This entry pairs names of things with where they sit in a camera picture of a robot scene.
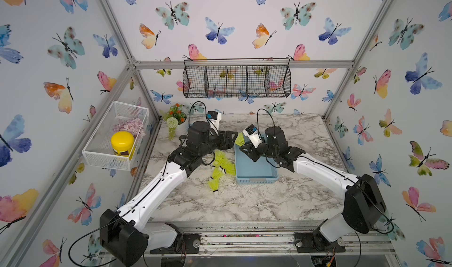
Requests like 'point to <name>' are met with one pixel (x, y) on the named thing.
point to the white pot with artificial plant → (176, 121)
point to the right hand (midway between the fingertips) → (243, 144)
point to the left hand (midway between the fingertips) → (233, 132)
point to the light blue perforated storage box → (248, 172)
